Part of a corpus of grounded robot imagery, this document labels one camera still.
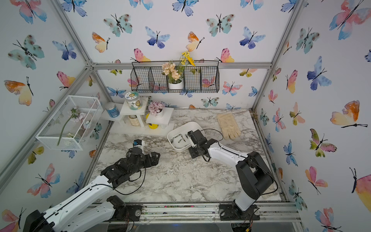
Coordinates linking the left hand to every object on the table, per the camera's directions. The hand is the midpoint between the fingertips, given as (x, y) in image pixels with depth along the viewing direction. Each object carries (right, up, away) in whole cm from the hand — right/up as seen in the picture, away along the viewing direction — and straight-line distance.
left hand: (155, 154), depth 81 cm
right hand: (+22, +2, +9) cm, 24 cm away
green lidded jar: (-13, +31, +4) cm, 34 cm away
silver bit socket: (+11, +5, +20) cm, 24 cm away
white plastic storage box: (+11, +6, +21) cm, 24 cm away
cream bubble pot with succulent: (-21, +19, +23) cm, 37 cm away
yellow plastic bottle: (-7, +15, +23) cm, 28 cm away
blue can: (-29, +26, +9) cm, 40 cm away
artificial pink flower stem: (-39, +21, -5) cm, 45 cm away
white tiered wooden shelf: (-31, +16, +27) cm, 44 cm away
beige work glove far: (+48, +15, +30) cm, 59 cm away
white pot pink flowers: (-1, +26, +6) cm, 27 cm away
